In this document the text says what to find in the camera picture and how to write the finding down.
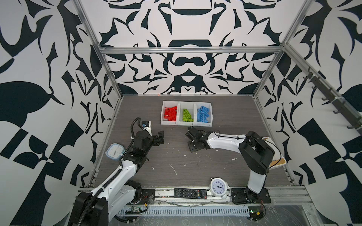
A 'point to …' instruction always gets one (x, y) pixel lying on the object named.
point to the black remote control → (193, 193)
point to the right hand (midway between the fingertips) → (192, 145)
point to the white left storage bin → (168, 104)
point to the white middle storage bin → (190, 106)
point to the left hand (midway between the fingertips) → (156, 129)
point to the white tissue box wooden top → (278, 158)
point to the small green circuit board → (256, 213)
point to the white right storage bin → (208, 105)
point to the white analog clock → (219, 188)
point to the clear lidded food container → (114, 151)
